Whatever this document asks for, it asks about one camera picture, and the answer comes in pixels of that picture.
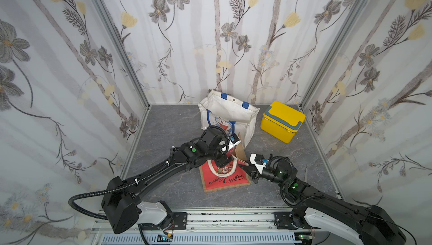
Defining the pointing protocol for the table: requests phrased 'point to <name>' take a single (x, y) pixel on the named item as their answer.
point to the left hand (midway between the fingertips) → (231, 151)
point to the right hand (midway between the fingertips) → (242, 164)
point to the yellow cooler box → (282, 121)
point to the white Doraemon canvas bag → (222, 109)
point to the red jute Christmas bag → (230, 175)
